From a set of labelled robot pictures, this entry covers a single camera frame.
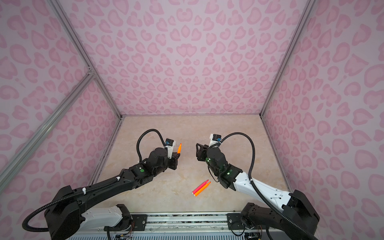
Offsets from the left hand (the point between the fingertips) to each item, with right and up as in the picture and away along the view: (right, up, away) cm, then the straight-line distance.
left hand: (180, 152), depth 80 cm
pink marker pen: (+10, -20, +4) cm, 23 cm away
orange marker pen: (0, +2, 0) cm, 2 cm away
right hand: (+10, +4, -3) cm, 11 cm away
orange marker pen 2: (+11, -22, +3) cm, 25 cm away
